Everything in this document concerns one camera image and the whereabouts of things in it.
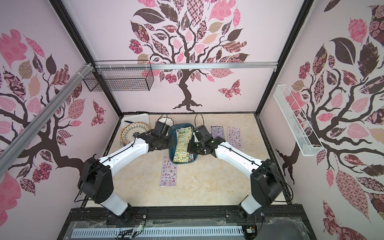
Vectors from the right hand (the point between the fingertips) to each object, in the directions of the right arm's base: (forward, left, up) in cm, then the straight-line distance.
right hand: (186, 151), depth 82 cm
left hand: (+6, +9, -3) cm, 11 cm away
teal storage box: (+2, +9, -3) cm, 10 cm away
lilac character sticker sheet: (-7, +12, -15) cm, 21 cm away
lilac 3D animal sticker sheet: (+21, -33, -15) cm, 42 cm away
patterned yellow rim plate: (+23, +46, -13) cm, 53 cm away
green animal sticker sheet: (+10, +2, 0) cm, 10 cm away
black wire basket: (+45, +42, +21) cm, 65 cm away
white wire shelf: (+24, -60, +12) cm, 66 cm away
